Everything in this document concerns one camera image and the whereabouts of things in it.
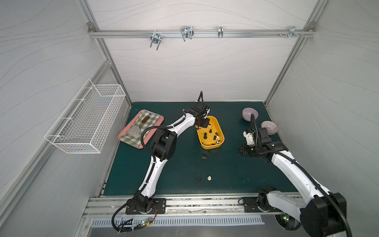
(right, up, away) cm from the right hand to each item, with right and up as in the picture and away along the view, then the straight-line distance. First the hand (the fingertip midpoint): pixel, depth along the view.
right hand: (240, 149), depth 83 cm
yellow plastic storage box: (-14, +5, +18) cm, 23 cm away
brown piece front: (-24, -17, -2) cm, 29 cm away
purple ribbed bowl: (+28, +11, +20) cm, 36 cm away
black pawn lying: (-20, -6, +8) cm, 23 cm away
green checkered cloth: (-59, +15, +25) cm, 66 cm away
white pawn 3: (-18, -16, -1) cm, 24 cm away
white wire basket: (-79, +15, -14) cm, 82 cm away
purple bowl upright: (+14, +22, +26) cm, 37 cm away
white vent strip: (-37, -32, -12) cm, 51 cm away
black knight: (-13, +4, +16) cm, 21 cm away
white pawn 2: (-11, +2, +13) cm, 17 cm away
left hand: (-17, +14, +17) cm, 28 cm away
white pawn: (-10, +3, +15) cm, 18 cm away
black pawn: (-15, +9, +19) cm, 25 cm away
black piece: (-19, +5, +16) cm, 25 cm away
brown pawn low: (-11, +7, +19) cm, 22 cm away
